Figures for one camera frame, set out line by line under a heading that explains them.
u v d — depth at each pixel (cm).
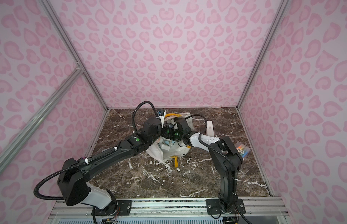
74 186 40
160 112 66
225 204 63
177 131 83
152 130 58
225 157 46
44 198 41
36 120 63
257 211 73
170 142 95
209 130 101
